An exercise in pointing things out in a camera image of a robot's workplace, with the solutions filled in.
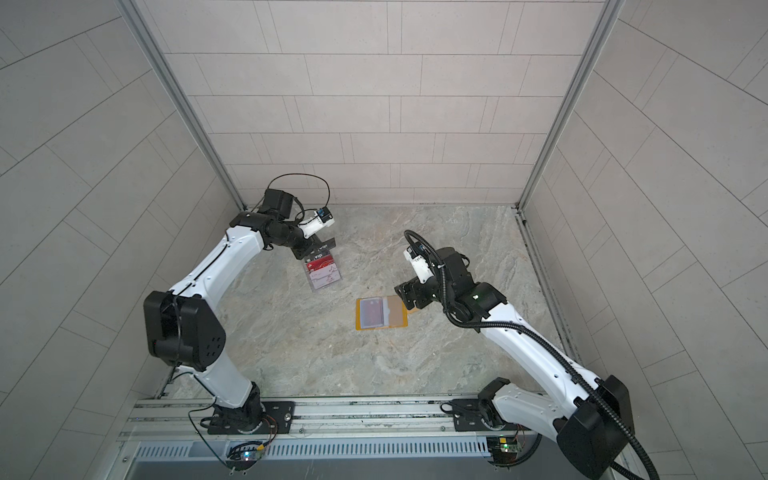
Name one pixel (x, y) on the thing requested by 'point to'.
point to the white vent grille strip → (321, 448)
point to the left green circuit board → (242, 458)
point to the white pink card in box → (324, 276)
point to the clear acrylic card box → (310, 281)
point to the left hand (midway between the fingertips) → (324, 235)
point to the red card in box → (319, 263)
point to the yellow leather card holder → (381, 312)
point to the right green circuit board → (502, 449)
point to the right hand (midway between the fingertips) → (406, 284)
